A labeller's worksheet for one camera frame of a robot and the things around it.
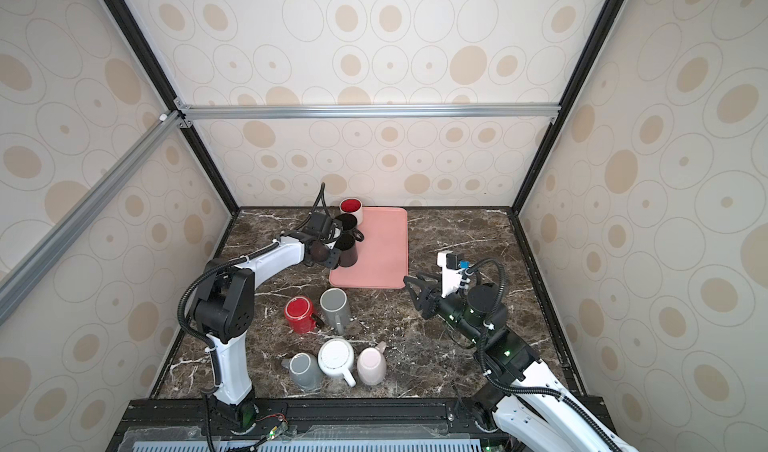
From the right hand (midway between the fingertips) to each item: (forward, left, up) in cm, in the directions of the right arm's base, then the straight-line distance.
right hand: (413, 277), depth 67 cm
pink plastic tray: (+26, +8, -27) cm, 39 cm away
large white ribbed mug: (-11, +20, -21) cm, 31 cm away
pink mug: (-13, +10, -19) cm, 25 cm away
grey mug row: (+2, +21, -17) cm, 27 cm away
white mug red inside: (+43, +20, -19) cm, 52 cm away
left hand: (+24, +23, -20) cm, 39 cm away
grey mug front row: (-14, +27, -19) cm, 36 cm away
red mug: (+1, +31, -19) cm, 37 cm away
